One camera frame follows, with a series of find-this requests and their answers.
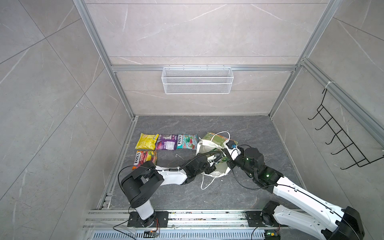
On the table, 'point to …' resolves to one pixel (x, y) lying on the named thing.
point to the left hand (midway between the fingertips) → (216, 156)
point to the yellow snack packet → (147, 141)
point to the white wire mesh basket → (198, 80)
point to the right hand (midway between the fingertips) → (223, 147)
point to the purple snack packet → (166, 142)
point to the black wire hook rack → (349, 146)
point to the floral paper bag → (215, 155)
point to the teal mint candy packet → (187, 141)
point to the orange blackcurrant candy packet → (143, 156)
